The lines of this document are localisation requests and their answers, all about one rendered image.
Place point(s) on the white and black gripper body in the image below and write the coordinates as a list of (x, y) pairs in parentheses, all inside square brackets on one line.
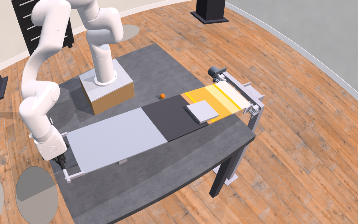
[(52, 147)]

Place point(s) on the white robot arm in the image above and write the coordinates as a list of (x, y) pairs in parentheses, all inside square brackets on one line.
[(103, 27)]

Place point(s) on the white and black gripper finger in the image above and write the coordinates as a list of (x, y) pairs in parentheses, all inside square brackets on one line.
[(56, 160), (62, 155)]

